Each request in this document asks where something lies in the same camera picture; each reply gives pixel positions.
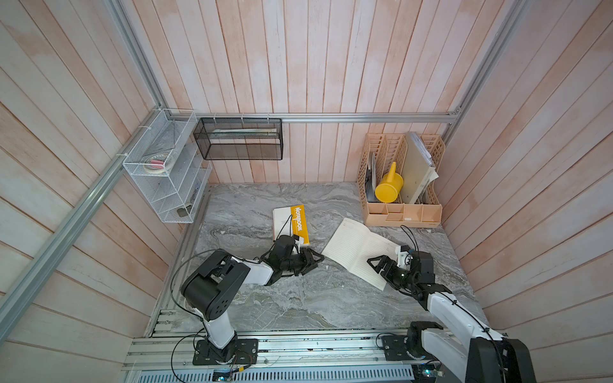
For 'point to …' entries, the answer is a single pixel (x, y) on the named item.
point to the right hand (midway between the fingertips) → (374, 264)
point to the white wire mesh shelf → (175, 196)
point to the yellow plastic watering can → (390, 185)
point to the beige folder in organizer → (419, 170)
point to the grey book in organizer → (370, 181)
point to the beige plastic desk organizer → (426, 211)
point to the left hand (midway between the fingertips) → (321, 263)
